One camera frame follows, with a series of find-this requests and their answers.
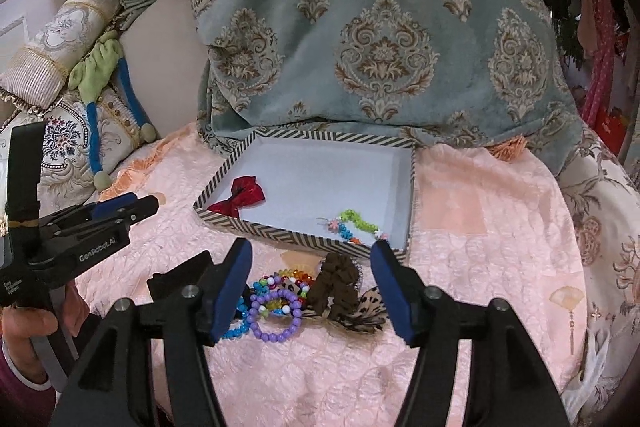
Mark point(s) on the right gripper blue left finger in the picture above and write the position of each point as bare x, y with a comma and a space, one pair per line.
222, 286

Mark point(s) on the brown scrunchie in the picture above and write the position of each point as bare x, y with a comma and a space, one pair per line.
335, 290

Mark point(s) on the person's left hand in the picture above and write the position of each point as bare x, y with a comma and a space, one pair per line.
18, 325

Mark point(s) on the floral beige bed sheet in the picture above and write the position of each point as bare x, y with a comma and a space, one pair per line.
604, 206

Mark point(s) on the beige upholstered headboard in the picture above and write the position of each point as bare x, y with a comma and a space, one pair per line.
166, 60

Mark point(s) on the chevron striped box tray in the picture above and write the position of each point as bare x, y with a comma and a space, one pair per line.
310, 177

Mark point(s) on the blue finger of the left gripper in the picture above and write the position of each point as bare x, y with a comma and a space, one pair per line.
144, 208
109, 207

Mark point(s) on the teal damask blanket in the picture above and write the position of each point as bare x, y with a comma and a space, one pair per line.
467, 73

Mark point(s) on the pink quilted bedspread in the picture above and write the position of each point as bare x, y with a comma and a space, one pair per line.
484, 228

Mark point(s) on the beige embroidered bolster pillow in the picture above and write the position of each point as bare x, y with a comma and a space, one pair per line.
39, 69

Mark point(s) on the leopard print burlap bow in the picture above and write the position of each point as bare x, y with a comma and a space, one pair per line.
370, 316

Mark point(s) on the hanging red clothes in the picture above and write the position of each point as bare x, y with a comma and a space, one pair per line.
607, 57

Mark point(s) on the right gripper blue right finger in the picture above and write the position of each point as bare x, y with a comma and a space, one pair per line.
401, 290

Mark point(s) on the black velvet hair bow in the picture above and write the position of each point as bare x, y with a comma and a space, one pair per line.
189, 272

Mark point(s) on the floral embroidered cushion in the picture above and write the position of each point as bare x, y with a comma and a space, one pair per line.
66, 178

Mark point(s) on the red velvet hair bow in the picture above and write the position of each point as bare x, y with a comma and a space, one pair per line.
245, 192

